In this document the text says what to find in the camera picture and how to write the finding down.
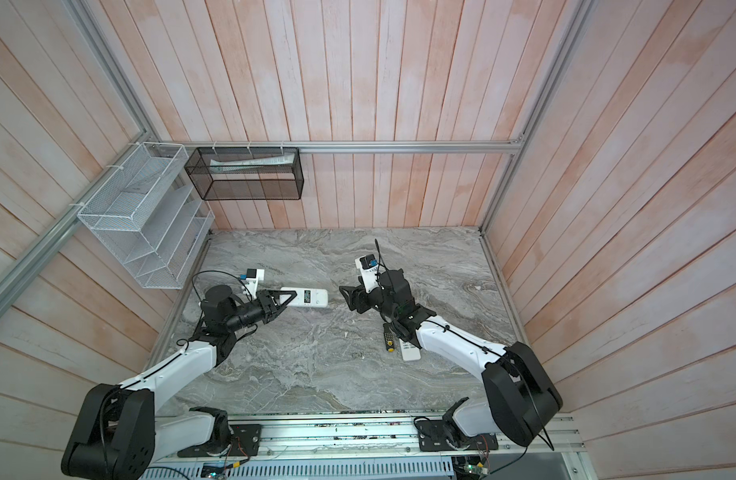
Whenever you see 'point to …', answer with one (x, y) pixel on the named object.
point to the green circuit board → (214, 470)
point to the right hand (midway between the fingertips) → (349, 283)
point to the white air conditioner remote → (409, 351)
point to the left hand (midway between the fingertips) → (296, 300)
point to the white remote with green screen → (306, 297)
